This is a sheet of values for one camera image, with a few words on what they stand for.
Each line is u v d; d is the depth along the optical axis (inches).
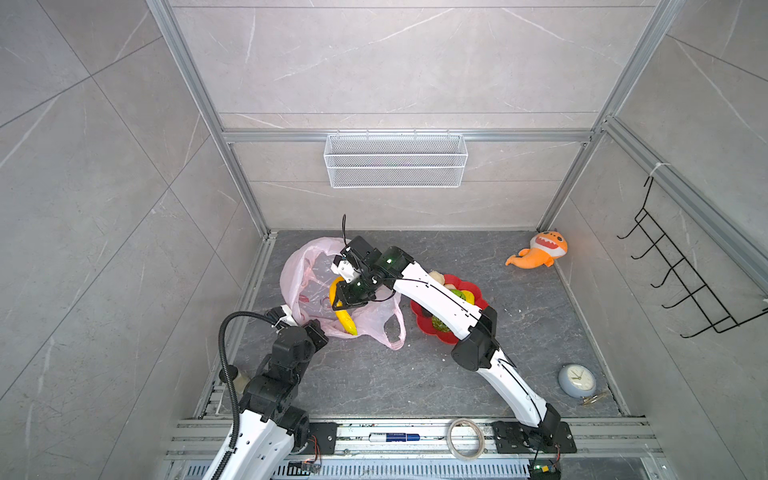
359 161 39.7
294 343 21.9
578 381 31.3
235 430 18.9
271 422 19.9
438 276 37.5
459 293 36.9
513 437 28.9
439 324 23.7
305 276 28.5
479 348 22.8
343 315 30.0
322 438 28.8
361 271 25.5
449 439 28.6
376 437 28.7
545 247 41.3
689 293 25.5
